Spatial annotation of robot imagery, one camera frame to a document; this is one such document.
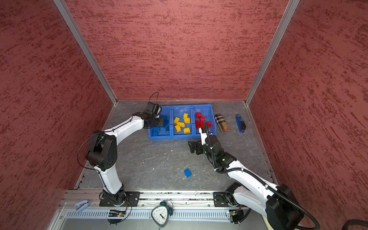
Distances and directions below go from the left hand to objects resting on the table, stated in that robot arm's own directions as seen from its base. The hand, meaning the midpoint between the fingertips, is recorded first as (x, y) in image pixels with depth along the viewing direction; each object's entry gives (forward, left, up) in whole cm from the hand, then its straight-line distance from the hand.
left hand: (161, 124), depth 95 cm
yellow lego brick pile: (+9, -18, -7) cm, 21 cm away
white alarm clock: (-50, -5, -5) cm, 50 cm away
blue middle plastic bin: (+12, -10, -6) cm, 17 cm away
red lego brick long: (+6, -27, -7) cm, 29 cm away
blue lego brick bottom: (-29, -18, -10) cm, 36 cm away
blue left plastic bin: (-1, -1, -9) cm, 9 cm away
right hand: (-16, -22, +4) cm, 27 cm away
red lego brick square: (+14, -27, -7) cm, 31 cm away
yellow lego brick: (+12, -16, -5) cm, 21 cm away
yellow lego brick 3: (-1, -17, -7) cm, 19 cm away
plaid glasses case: (+7, -43, -6) cm, 44 cm away
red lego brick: (+5, -34, -7) cm, 35 cm away
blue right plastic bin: (+15, -33, -8) cm, 38 cm away
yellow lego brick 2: (+5, -13, -7) cm, 16 cm away
